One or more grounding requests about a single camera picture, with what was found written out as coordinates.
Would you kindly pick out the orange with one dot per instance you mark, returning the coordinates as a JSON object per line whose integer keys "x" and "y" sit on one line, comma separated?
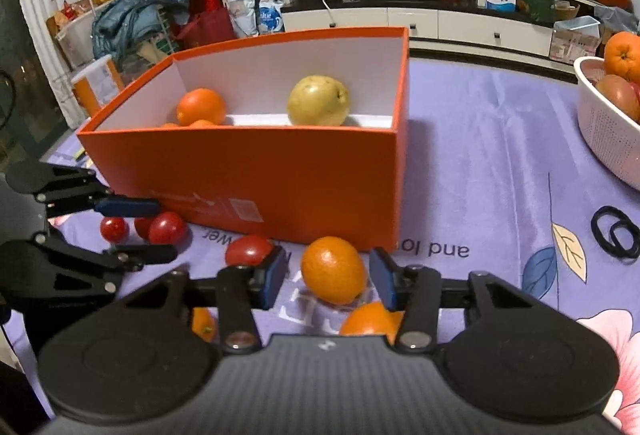
{"x": 367, "y": 321}
{"x": 622, "y": 57}
{"x": 202, "y": 123}
{"x": 202, "y": 322}
{"x": 332, "y": 270}
{"x": 200, "y": 105}

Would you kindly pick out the blue down jacket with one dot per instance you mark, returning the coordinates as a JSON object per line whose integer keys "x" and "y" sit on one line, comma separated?
{"x": 130, "y": 10}

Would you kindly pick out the white plastic basket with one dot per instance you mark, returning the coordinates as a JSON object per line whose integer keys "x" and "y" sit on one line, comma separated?
{"x": 607, "y": 135}

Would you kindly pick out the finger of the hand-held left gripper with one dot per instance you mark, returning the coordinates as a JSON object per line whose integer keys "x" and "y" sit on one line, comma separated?
{"x": 127, "y": 206}
{"x": 145, "y": 256}

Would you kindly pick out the white television cabinet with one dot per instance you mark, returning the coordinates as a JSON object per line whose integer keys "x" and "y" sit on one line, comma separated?
{"x": 415, "y": 22}

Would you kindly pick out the red shopping bag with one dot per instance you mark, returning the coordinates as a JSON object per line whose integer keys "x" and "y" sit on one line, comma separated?
{"x": 205, "y": 22}

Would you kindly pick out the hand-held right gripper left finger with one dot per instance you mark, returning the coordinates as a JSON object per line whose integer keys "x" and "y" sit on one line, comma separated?
{"x": 275, "y": 277}

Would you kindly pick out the blue white plastic sack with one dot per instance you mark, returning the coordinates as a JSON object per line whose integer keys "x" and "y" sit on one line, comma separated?
{"x": 270, "y": 17}

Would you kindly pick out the dark green gift bag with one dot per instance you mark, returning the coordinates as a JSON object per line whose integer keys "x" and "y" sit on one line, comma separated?
{"x": 536, "y": 0}

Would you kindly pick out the yellow pear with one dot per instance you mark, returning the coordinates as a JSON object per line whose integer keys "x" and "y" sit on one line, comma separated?
{"x": 317, "y": 101}

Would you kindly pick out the orange cardboard box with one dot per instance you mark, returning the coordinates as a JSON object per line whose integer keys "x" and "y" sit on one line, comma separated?
{"x": 300, "y": 185}

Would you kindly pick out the purple floral tablecloth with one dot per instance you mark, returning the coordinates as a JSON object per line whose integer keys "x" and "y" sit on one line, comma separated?
{"x": 500, "y": 165}

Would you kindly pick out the red green apple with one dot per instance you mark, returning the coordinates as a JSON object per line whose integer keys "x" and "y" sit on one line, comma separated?
{"x": 617, "y": 95}

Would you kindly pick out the clear lidded tub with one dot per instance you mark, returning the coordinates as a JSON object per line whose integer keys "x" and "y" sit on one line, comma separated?
{"x": 572, "y": 42}

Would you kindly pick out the red tomato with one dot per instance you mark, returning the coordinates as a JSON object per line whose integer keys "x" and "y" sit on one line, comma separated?
{"x": 247, "y": 249}
{"x": 167, "y": 229}
{"x": 141, "y": 230}
{"x": 114, "y": 231}

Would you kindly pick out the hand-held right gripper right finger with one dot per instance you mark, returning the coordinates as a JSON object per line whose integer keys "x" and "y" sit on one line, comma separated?
{"x": 385, "y": 280}

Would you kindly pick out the orange white canister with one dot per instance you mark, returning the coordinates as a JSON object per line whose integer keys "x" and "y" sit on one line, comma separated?
{"x": 97, "y": 87}

